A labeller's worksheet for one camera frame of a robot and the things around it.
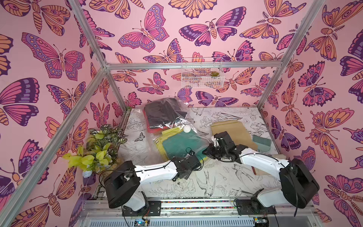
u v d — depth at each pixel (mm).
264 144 971
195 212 730
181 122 985
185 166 644
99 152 683
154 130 999
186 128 975
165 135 994
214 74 922
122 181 462
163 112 1061
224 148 671
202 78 1058
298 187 427
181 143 925
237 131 1070
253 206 660
